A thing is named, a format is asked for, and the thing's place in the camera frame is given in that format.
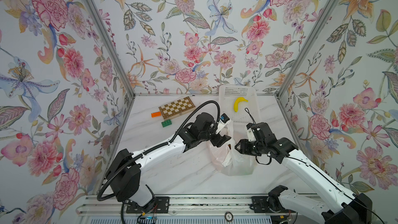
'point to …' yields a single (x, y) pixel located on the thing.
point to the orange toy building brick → (154, 114)
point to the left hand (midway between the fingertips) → (227, 134)
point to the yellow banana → (236, 102)
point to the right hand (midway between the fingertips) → (237, 146)
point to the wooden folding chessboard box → (179, 107)
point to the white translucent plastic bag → (227, 159)
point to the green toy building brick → (166, 123)
